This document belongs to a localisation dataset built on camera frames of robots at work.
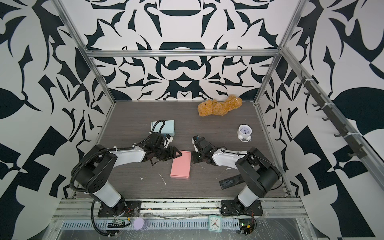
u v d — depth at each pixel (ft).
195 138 2.78
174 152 2.70
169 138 2.92
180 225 2.13
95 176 1.49
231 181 2.67
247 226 2.32
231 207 2.45
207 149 2.35
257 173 1.50
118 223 2.39
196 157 2.72
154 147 2.46
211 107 3.44
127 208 2.42
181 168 2.74
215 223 2.26
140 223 2.08
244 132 3.26
